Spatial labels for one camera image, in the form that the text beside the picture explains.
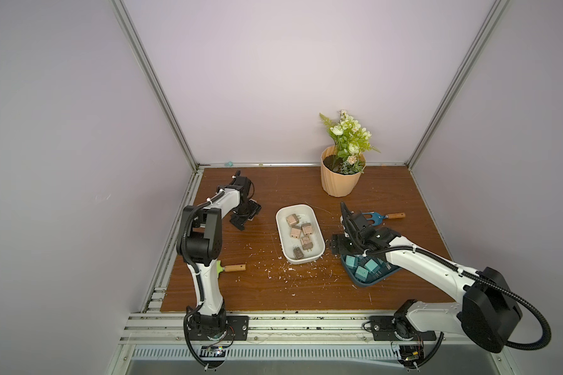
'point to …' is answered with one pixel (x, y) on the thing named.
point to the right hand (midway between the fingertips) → (337, 242)
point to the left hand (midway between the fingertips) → (256, 214)
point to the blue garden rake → (378, 219)
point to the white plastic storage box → (308, 215)
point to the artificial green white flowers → (352, 143)
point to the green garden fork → (234, 267)
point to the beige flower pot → (335, 183)
